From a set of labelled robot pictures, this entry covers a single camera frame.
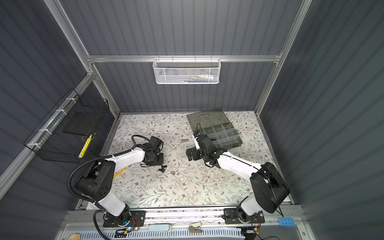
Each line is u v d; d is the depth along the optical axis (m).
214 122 1.16
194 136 0.78
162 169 0.89
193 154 0.77
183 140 1.03
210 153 0.66
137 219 0.72
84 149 0.68
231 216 0.72
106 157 0.51
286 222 0.71
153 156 0.77
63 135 0.72
